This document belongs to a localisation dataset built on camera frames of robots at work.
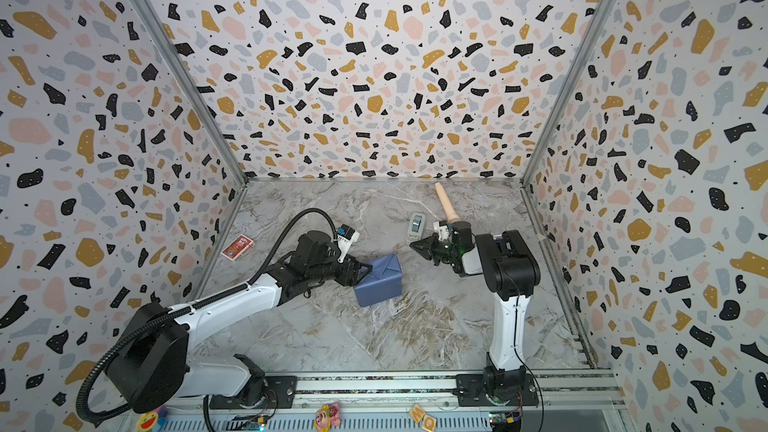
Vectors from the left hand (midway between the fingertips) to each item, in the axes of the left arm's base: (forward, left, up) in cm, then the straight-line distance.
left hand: (364, 260), depth 82 cm
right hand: (+12, -12, -9) cm, 19 cm away
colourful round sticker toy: (-34, +48, -12) cm, 60 cm away
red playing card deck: (+13, +44, -13) cm, 48 cm away
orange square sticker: (-36, -16, -12) cm, 41 cm away
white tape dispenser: (+19, -16, -11) cm, 27 cm away
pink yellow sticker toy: (-35, +7, -11) cm, 37 cm away
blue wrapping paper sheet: (-5, -5, -2) cm, 8 cm away
